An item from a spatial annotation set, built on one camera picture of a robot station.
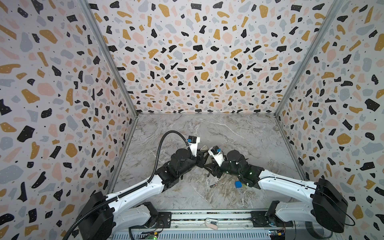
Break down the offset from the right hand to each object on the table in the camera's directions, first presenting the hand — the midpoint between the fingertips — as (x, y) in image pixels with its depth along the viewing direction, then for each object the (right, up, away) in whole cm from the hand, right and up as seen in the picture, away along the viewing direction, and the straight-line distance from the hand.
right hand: (204, 161), depth 76 cm
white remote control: (+2, +1, -1) cm, 3 cm away
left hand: (+2, +7, -3) cm, 8 cm away
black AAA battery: (+4, -16, +9) cm, 19 cm away
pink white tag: (+4, -29, -4) cm, 29 cm away
